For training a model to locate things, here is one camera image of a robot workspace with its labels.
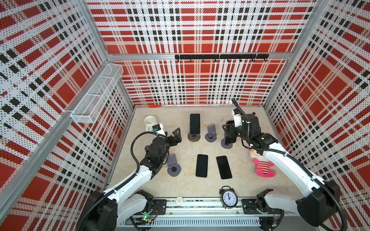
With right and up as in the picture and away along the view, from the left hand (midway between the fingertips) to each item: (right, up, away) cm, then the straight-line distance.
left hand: (175, 130), depth 82 cm
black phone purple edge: (+29, -24, +6) cm, 38 cm away
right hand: (+32, +3, -2) cm, 32 cm away
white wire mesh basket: (-57, +13, +10) cm, 60 cm away
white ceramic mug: (-22, +5, +22) cm, 31 cm away
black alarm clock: (+29, -35, -7) cm, 46 cm away
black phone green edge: (+11, +3, +11) cm, 17 cm away
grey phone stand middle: (+23, -5, +16) cm, 28 cm away
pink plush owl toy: (+50, -20, -2) cm, 54 cm away
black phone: (+16, -23, +7) cm, 29 cm away
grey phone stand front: (-1, -24, +4) cm, 25 cm away
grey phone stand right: (+33, -12, +16) cm, 39 cm away
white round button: (+3, -37, -7) cm, 38 cm away
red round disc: (-23, +18, +43) cm, 52 cm away
